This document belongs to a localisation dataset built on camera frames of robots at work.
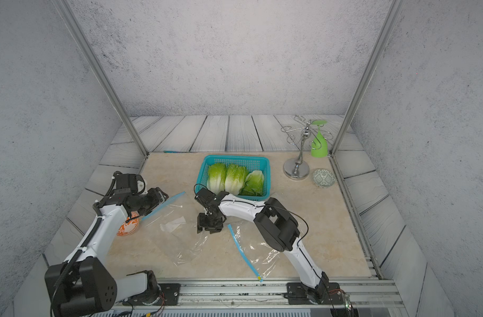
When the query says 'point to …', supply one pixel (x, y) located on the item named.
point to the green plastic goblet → (319, 144)
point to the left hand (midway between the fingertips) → (166, 197)
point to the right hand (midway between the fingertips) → (201, 233)
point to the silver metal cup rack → (295, 169)
